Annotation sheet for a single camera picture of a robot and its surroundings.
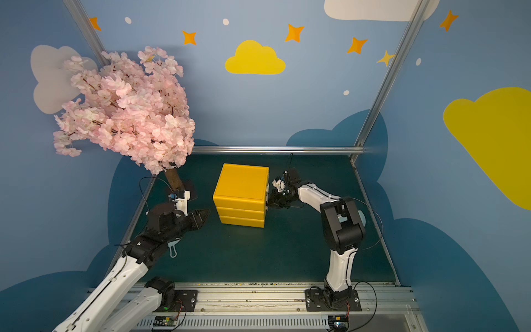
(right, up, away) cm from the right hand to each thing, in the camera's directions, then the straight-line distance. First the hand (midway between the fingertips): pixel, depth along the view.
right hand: (268, 202), depth 94 cm
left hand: (-23, 0, -17) cm, 29 cm away
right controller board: (+25, -41, -21) cm, 52 cm away
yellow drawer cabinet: (-11, +5, -16) cm, 20 cm away
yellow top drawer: (-1, +5, -10) cm, 11 cm away
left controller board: (-37, -39, -23) cm, 59 cm away
